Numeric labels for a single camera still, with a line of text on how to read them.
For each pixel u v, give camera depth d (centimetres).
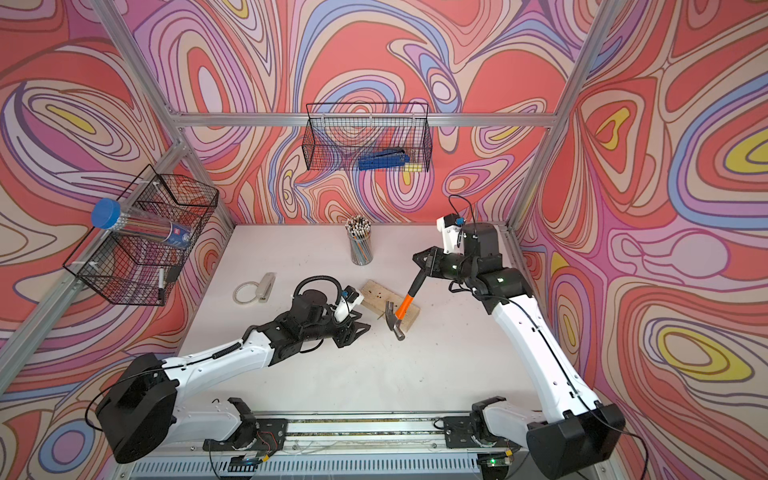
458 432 73
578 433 37
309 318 64
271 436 72
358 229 95
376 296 96
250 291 102
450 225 64
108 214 62
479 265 53
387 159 91
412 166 84
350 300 70
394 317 74
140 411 41
